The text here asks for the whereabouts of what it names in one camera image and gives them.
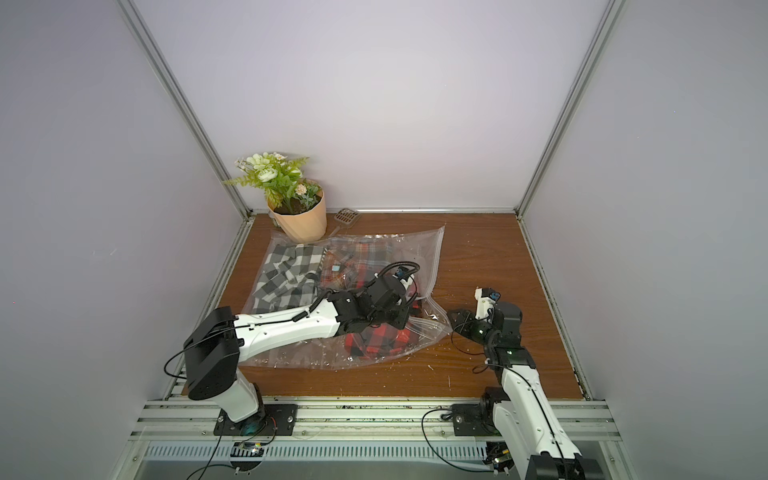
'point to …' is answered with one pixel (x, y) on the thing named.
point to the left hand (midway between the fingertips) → (415, 308)
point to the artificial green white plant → (285, 186)
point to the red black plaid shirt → (383, 340)
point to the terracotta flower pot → (301, 213)
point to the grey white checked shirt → (289, 277)
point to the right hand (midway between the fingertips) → (457, 305)
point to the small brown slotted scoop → (343, 216)
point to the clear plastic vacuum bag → (423, 250)
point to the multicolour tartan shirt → (351, 264)
